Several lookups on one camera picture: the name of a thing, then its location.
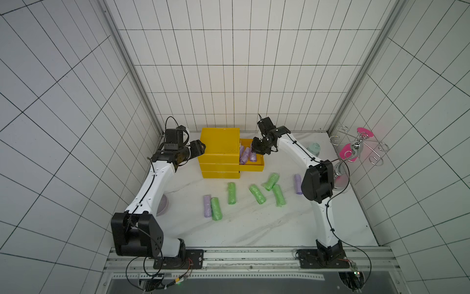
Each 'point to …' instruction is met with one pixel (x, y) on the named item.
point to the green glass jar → (314, 149)
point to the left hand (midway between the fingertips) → (199, 150)
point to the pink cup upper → (365, 133)
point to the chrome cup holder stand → (373, 147)
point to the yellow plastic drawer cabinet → (221, 158)
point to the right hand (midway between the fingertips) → (254, 145)
